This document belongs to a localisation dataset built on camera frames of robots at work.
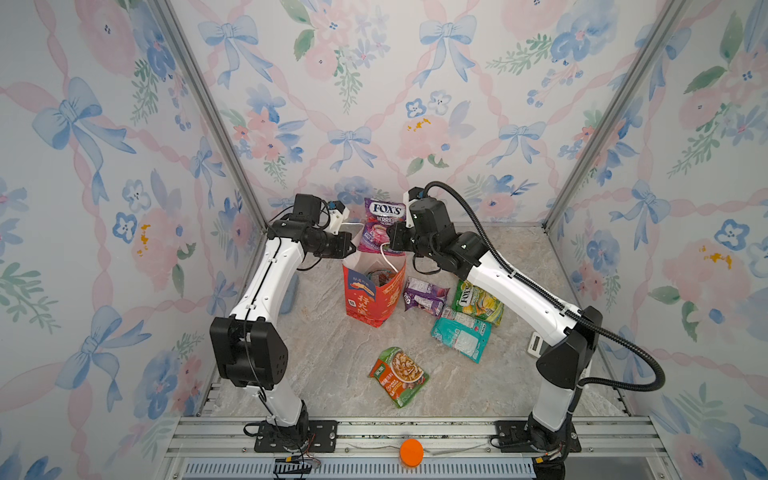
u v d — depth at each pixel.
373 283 0.93
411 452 0.65
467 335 0.89
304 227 0.59
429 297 0.96
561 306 0.46
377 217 0.76
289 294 0.97
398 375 0.83
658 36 0.72
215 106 0.86
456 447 0.73
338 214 0.75
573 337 0.45
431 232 0.56
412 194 0.67
